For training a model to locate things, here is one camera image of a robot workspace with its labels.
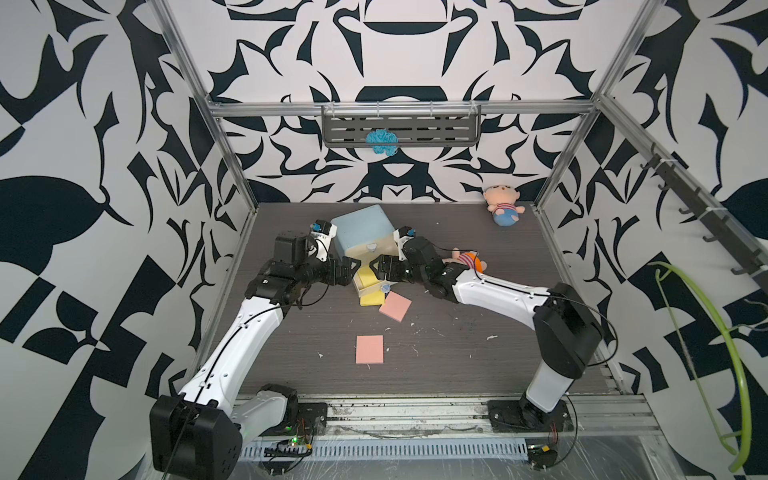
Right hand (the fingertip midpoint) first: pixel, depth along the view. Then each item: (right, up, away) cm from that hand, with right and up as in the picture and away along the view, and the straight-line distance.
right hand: (379, 260), depth 85 cm
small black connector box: (+38, -45, -14) cm, 61 cm away
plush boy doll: (+46, +21, +29) cm, 58 cm away
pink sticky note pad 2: (-3, -25, 0) cm, 25 cm away
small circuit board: (-16, -39, -17) cm, 46 cm away
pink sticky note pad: (+5, -15, +9) cm, 18 cm away
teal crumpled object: (+1, +36, +5) cm, 37 cm away
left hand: (-9, +2, -7) cm, 12 cm away
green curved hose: (+62, -30, -35) cm, 77 cm away
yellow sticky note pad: (-3, -4, -5) cm, 7 cm away
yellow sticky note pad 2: (-2, -12, +6) cm, 14 cm away
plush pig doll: (+29, -1, +11) cm, 31 cm away
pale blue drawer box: (-4, +7, +4) cm, 9 cm away
